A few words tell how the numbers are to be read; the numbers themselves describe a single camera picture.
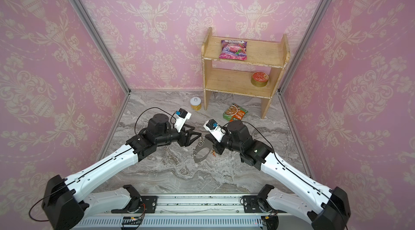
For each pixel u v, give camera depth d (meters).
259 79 0.93
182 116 0.64
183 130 0.67
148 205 0.75
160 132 0.59
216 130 0.60
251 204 0.73
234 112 1.06
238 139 0.55
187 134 0.65
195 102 1.08
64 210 0.38
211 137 0.63
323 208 0.39
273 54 0.79
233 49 0.76
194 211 0.73
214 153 0.65
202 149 0.73
